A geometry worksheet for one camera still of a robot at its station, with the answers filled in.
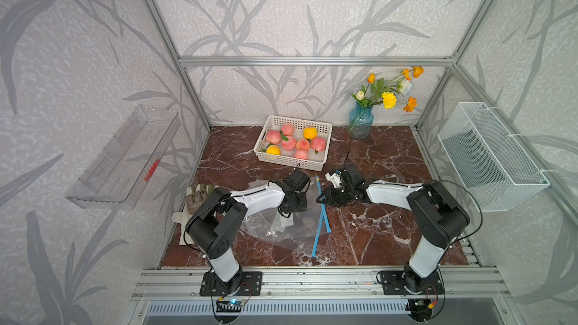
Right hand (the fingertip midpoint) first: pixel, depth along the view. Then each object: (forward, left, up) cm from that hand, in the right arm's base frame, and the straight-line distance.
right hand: (318, 200), depth 90 cm
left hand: (-2, +6, -3) cm, 7 cm away
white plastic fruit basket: (+18, 0, +2) cm, 18 cm away
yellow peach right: (+36, +2, +2) cm, 36 cm away
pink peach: (+32, +20, +3) cm, 38 cm away
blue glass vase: (+41, -23, +6) cm, 47 cm away
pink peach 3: (+28, -1, +2) cm, 28 cm away
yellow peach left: (+25, +20, +1) cm, 32 cm away
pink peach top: (+38, +14, +2) cm, 40 cm away
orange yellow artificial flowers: (+46, -36, +18) cm, 61 cm away
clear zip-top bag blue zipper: (-10, +6, -6) cm, 13 cm away
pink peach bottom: (+22, +7, +2) cm, 23 cm away
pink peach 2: (+28, +12, +2) cm, 30 cm away
